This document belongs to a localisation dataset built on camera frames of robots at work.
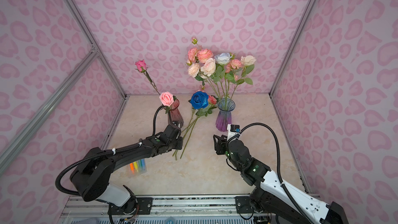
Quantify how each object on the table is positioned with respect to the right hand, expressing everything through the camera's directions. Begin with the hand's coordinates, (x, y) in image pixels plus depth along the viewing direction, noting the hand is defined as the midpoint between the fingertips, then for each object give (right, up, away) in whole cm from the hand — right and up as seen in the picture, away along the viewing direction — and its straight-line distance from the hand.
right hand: (216, 136), depth 74 cm
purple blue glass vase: (+7, +6, +24) cm, 25 cm away
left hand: (-18, -4, +15) cm, 24 cm away
